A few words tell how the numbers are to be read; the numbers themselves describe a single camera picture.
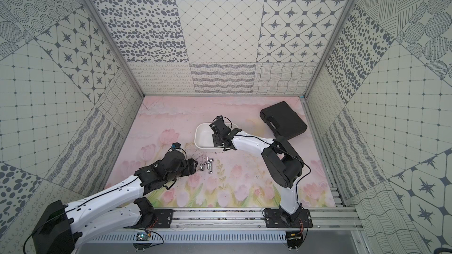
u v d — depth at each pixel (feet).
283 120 3.39
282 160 1.66
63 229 1.31
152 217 2.22
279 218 2.17
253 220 2.47
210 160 2.96
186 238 2.30
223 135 2.29
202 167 2.89
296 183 1.73
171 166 2.02
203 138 3.29
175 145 2.45
